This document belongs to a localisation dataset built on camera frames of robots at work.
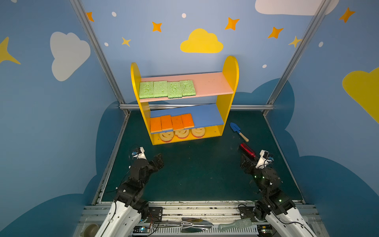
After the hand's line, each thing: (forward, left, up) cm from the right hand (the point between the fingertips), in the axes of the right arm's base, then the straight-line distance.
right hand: (250, 154), depth 77 cm
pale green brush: (-29, +6, -16) cm, 34 cm away
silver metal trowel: (-32, +31, -15) cm, 47 cm away
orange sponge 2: (+21, +49, -1) cm, 53 cm away
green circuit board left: (-35, +54, -17) cm, 67 cm away
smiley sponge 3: (+24, +28, -14) cm, 39 cm away
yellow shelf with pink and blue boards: (+45, +39, -9) cm, 61 cm away
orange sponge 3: (+21, +42, -1) cm, 47 cm away
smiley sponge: (+18, +50, -13) cm, 55 cm away
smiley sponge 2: (+21, +39, -13) cm, 46 cm away
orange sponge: (+20, +56, -2) cm, 59 cm away
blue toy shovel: (+32, -1, -17) cm, 36 cm away
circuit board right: (-31, -7, -19) cm, 37 cm away
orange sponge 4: (+24, +35, -2) cm, 43 cm away
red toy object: (+12, -4, -14) cm, 19 cm away
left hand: (-3, +51, -1) cm, 51 cm away
